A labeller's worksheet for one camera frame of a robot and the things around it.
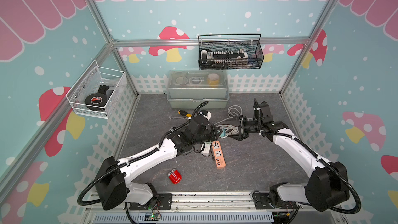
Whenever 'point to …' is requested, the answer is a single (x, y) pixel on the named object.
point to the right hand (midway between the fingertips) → (226, 124)
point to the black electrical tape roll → (96, 99)
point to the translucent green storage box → (207, 88)
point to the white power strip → (205, 151)
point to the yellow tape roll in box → (213, 79)
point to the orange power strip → (218, 154)
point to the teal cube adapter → (223, 133)
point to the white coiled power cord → (235, 111)
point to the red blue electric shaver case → (174, 176)
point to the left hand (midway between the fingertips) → (220, 134)
